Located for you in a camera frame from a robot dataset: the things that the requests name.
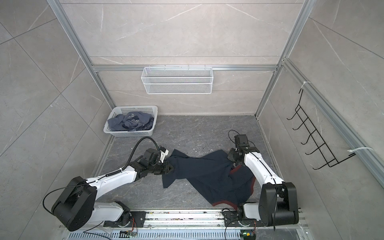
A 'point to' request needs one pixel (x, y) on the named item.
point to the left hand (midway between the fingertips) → (174, 165)
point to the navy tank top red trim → (214, 177)
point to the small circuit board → (127, 234)
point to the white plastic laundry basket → (150, 110)
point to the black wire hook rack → (323, 150)
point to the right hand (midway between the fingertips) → (232, 155)
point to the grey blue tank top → (131, 121)
